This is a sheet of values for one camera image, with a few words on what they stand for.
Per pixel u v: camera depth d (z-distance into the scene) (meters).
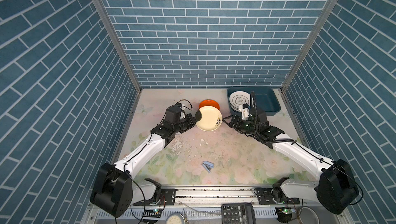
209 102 1.11
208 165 0.82
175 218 0.65
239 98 1.09
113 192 0.40
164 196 0.73
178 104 0.77
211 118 0.83
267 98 1.15
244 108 0.75
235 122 0.71
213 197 0.75
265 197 0.73
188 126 0.73
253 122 0.62
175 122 0.64
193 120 0.80
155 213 0.72
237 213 0.68
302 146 0.51
